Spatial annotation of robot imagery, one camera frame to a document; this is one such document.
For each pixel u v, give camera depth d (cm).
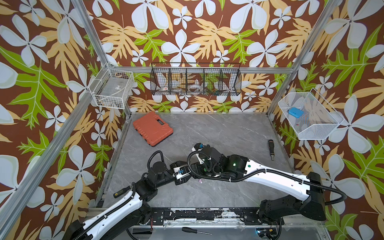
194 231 70
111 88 86
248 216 75
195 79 97
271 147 99
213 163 52
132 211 53
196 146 65
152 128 106
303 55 85
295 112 85
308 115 82
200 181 85
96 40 79
